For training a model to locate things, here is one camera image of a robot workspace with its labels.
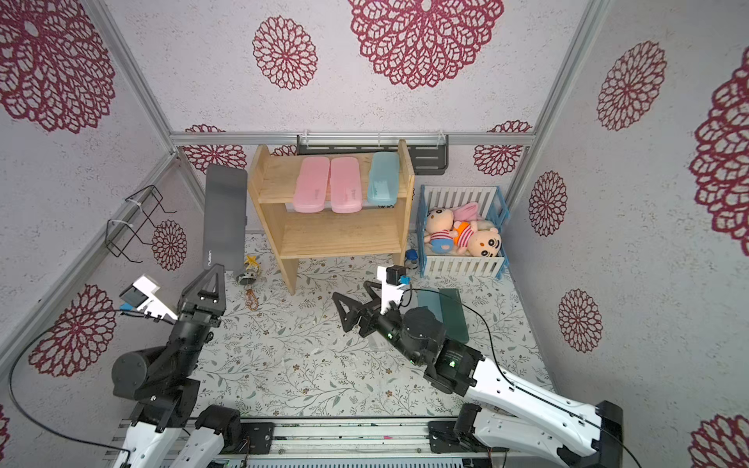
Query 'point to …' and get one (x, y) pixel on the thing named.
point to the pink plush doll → (440, 223)
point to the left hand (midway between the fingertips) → (225, 265)
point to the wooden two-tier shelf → (325, 234)
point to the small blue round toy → (412, 261)
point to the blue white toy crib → (492, 213)
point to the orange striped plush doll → (480, 244)
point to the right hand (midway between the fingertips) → (356, 289)
